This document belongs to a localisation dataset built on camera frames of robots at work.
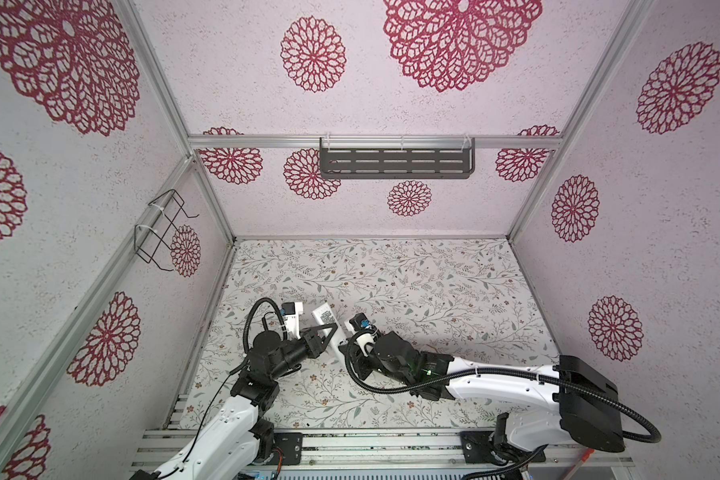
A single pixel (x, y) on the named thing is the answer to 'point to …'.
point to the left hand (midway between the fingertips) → (336, 331)
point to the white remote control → (324, 317)
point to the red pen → (583, 459)
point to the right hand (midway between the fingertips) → (342, 340)
